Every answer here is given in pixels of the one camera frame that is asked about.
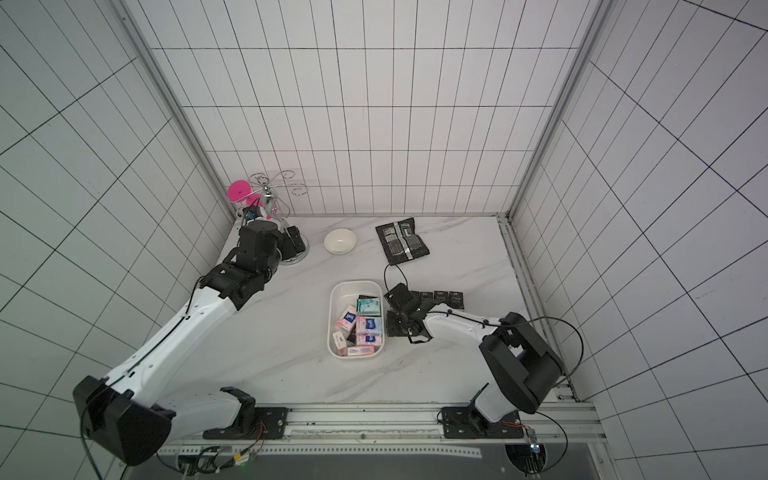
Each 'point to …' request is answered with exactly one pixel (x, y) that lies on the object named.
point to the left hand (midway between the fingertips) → (282, 241)
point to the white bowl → (340, 241)
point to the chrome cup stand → (269, 188)
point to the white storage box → (343, 294)
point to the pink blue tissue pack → (369, 325)
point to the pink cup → (240, 189)
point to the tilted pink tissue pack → (347, 318)
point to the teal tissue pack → (369, 307)
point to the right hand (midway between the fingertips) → (384, 328)
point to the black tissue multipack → (401, 242)
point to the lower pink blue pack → (371, 339)
